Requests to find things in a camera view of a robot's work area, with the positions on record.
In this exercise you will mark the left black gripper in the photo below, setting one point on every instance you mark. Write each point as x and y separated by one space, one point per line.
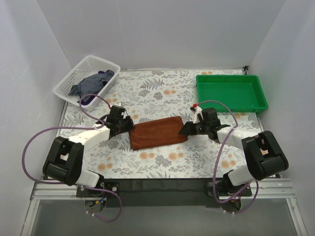
125 122

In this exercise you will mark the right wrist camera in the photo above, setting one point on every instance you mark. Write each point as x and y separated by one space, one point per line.
208 115

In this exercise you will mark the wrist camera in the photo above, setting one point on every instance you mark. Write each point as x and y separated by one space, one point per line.
208 115
116 114

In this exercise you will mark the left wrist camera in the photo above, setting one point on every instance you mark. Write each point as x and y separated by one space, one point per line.
116 114

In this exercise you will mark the brown towel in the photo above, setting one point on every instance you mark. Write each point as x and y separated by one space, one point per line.
156 133

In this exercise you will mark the white plastic basket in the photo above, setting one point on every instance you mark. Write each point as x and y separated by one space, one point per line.
86 67

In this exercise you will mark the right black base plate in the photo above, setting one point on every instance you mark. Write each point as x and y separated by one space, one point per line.
224 191

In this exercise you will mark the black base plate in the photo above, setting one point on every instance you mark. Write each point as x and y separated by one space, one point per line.
224 191
83 192

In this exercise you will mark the green plastic tray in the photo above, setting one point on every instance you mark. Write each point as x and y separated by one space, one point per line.
240 93

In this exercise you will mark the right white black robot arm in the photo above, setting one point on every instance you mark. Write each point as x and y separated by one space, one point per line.
264 156

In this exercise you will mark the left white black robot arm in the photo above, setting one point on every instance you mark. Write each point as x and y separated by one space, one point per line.
64 162

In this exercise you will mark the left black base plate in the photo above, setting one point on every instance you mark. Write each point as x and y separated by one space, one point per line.
83 192

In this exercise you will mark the aluminium frame rail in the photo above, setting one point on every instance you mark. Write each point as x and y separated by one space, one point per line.
271 188

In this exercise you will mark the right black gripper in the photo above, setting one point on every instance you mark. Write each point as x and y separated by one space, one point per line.
195 128

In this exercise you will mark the grey cloth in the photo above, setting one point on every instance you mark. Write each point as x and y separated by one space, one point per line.
91 85

